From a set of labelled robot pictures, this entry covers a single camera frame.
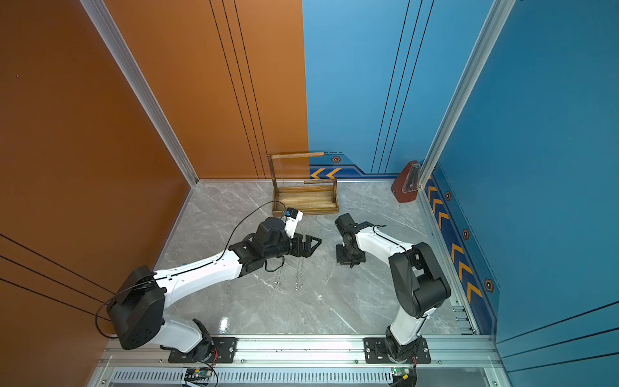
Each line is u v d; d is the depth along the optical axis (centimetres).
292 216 72
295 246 71
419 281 46
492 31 72
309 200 112
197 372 72
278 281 87
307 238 72
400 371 72
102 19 71
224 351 74
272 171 102
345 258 81
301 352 75
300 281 87
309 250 71
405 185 106
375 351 72
